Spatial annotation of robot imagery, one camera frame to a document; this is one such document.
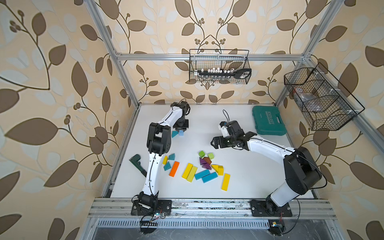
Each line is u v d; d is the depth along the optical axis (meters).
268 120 1.05
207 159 0.89
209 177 0.85
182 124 0.92
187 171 0.87
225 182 0.83
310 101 0.69
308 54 0.89
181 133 1.02
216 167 0.86
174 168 0.88
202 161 0.89
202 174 0.85
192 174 0.85
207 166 0.87
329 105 0.71
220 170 0.86
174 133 1.01
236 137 0.69
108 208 0.76
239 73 0.82
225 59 0.91
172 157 0.91
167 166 0.89
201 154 0.93
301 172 0.45
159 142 0.63
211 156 0.91
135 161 0.89
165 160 0.90
